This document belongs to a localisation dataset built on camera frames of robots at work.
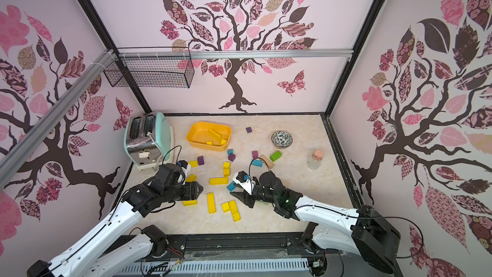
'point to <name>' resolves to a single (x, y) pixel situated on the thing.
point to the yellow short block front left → (190, 202)
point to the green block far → (276, 156)
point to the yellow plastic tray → (209, 136)
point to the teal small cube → (230, 151)
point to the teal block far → (257, 163)
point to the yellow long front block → (234, 210)
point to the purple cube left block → (201, 161)
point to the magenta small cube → (255, 154)
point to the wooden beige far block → (270, 163)
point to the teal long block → (230, 186)
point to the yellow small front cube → (225, 207)
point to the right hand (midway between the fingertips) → (234, 186)
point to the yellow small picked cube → (209, 142)
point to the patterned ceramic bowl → (281, 139)
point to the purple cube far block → (248, 129)
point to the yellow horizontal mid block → (218, 181)
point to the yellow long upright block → (212, 208)
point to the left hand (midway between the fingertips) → (197, 193)
